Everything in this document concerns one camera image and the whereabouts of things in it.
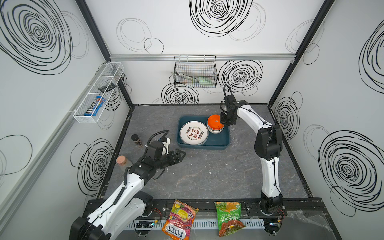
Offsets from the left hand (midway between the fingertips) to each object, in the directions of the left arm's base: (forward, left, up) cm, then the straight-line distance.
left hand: (182, 155), depth 78 cm
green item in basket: (+38, -12, +20) cm, 45 cm away
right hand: (+27, -22, -5) cm, 35 cm away
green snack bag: (-24, -23, -8) cm, 35 cm away
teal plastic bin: (+17, -22, -13) cm, 31 cm away
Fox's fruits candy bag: (-29, 0, -9) cm, 31 cm away
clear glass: (+16, -32, -12) cm, 38 cm away
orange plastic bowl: (+26, -18, -3) cm, 32 cm away
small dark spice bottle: (+12, +30, -4) cm, 33 cm away
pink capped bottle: (-4, +32, -3) cm, 32 cm away
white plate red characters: (+21, -5, -11) cm, 25 cm away
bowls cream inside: (+21, -19, -8) cm, 30 cm away
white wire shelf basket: (+43, +47, +20) cm, 67 cm away
